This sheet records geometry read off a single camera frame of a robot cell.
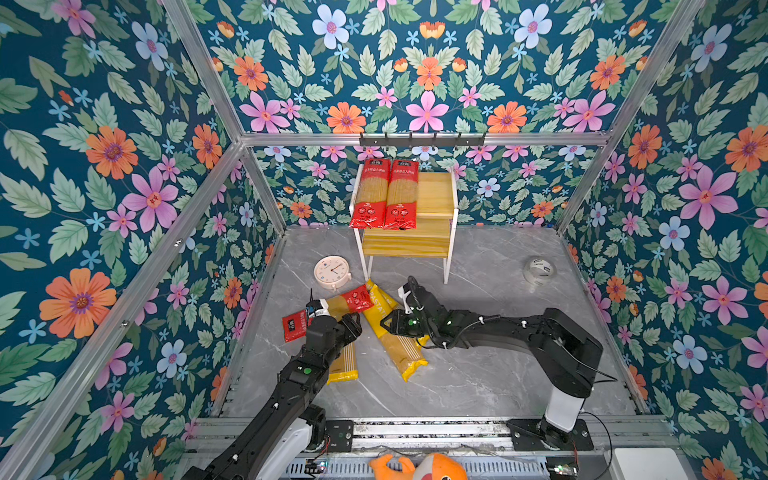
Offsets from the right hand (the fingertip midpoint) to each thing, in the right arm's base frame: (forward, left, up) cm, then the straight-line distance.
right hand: (382, 321), depth 83 cm
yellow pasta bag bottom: (-10, +11, -9) cm, 17 cm away
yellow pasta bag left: (-5, -7, -8) cm, 11 cm away
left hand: (+1, +7, +3) cm, 8 cm away
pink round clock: (+24, +19, -7) cm, 31 cm away
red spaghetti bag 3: (+20, +2, +26) cm, 33 cm away
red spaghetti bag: (+3, +27, -7) cm, 28 cm away
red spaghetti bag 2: (+25, -6, +25) cm, 36 cm away
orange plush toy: (-33, -13, -1) cm, 36 cm away
